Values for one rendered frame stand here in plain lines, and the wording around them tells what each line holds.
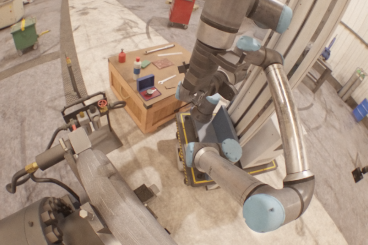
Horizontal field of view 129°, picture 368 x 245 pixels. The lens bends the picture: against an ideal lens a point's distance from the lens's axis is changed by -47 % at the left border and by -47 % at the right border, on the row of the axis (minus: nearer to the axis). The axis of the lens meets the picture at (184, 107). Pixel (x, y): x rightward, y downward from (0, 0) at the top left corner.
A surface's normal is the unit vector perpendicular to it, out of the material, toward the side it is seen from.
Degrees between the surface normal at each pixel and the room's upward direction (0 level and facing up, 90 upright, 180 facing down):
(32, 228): 24
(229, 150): 5
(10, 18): 90
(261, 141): 90
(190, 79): 70
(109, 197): 8
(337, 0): 90
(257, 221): 85
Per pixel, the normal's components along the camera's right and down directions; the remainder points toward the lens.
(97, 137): 0.24, -0.65
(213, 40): -0.29, 0.66
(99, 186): 0.07, -0.80
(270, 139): -0.95, -0.04
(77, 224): -0.15, -0.86
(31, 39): 0.70, 0.62
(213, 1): -0.73, 0.37
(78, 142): 0.47, -0.36
